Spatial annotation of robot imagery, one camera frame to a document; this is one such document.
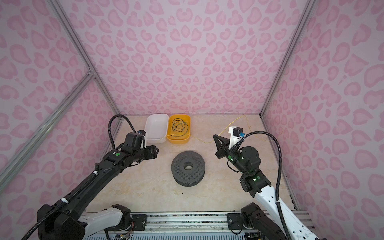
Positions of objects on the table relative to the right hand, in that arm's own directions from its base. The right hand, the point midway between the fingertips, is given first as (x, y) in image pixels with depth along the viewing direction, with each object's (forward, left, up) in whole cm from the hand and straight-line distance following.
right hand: (214, 136), depth 66 cm
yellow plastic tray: (+18, +18, -29) cm, 38 cm away
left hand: (+2, +30, -15) cm, 34 cm away
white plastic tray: (+25, +37, -26) cm, 52 cm away
